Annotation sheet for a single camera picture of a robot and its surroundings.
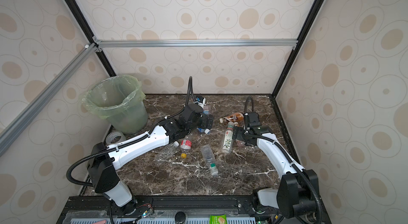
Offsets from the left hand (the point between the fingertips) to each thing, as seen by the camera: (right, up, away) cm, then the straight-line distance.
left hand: (211, 112), depth 76 cm
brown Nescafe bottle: (+16, -4, +24) cm, 29 cm away
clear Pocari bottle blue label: (-2, -12, +19) cm, 22 cm away
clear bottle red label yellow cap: (-14, -18, +11) cm, 25 cm away
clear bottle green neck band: (0, -27, +11) cm, 29 cm away
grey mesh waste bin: (-45, -5, +15) cm, 48 cm away
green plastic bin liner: (-60, +10, +16) cm, 62 cm away
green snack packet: (+3, -46, -7) cm, 47 cm away
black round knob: (-13, -42, -13) cm, 46 cm away
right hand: (+17, -12, +10) cm, 23 cm away
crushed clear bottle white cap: (-24, -24, +16) cm, 38 cm away
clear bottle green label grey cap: (+10, -18, +13) cm, 24 cm away
